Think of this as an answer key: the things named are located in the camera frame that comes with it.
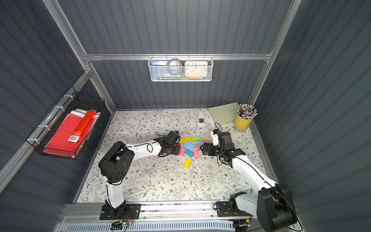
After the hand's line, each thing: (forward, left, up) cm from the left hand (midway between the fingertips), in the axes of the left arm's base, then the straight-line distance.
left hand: (178, 149), depth 95 cm
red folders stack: (-6, +50, +28) cm, 58 cm away
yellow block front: (-8, -6, -2) cm, 10 cm away
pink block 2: (-3, -12, -1) cm, 12 cm away
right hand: (-4, -18, +10) cm, 21 cm away
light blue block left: (+3, -7, 0) cm, 7 cm away
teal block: (-2, -7, 0) cm, 7 cm away
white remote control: (+27, -17, 0) cm, 32 cm away
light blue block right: (+7, -15, -2) cm, 16 cm away
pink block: (-2, -2, +1) cm, 3 cm away
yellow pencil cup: (+16, -44, +8) cm, 47 cm away
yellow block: (+9, -4, -1) cm, 10 cm away
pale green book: (+31, -36, +1) cm, 48 cm away
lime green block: (+9, -11, -1) cm, 14 cm away
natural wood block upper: (+8, -19, -1) cm, 21 cm away
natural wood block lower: (+3, -13, -1) cm, 13 cm away
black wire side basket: (-11, +57, +34) cm, 67 cm away
